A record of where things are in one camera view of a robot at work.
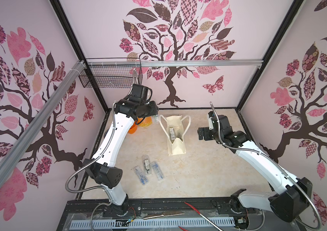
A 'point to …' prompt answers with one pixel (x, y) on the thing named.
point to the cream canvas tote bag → (175, 136)
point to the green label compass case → (156, 118)
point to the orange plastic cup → (133, 128)
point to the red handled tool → (198, 212)
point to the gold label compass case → (146, 164)
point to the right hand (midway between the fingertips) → (205, 128)
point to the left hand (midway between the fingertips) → (154, 112)
